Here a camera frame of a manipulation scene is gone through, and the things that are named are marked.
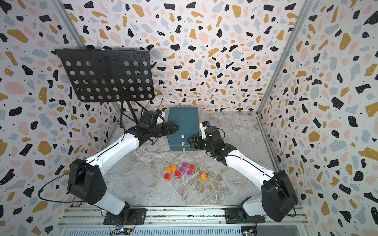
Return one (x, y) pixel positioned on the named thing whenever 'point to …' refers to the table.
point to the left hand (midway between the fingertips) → (175, 128)
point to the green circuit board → (123, 231)
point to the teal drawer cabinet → (187, 119)
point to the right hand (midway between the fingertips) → (191, 140)
